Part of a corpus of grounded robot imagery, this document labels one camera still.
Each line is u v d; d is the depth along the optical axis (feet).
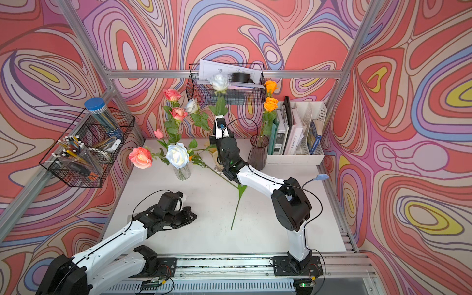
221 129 2.10
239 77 2.70
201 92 3.31
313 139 3.31
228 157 2.08
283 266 2.39
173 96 2.57
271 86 2.80
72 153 1.92
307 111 3.44
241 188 3.14
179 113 2.57
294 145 3.19
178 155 1.92
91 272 1.40
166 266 2.39
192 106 2.57
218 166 3.29
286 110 3.11
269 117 2.83
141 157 1.92
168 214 2.18
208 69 2.77
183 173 3.24
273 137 2.95
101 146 2.41
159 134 2.63
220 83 2.10
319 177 2.46
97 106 2.30
